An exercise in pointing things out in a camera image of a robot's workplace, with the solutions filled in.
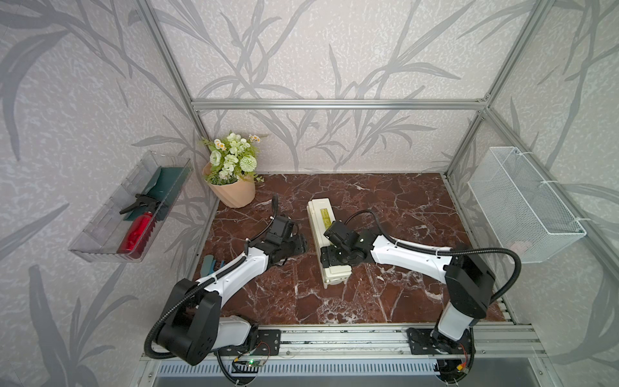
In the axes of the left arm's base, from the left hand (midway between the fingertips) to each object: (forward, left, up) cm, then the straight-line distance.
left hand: (303, 244), depth 88 cm
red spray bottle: (-11, +38, +28) cm, 48 cm away
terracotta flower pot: (+21, +29, +3) cm, 36 cm away
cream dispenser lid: (+11, -7, +2) cm, 13 cm away
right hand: (-6, -9, 0) cm, 11 cm away
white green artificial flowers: (+23, +26, +20) cm, 41 cm away
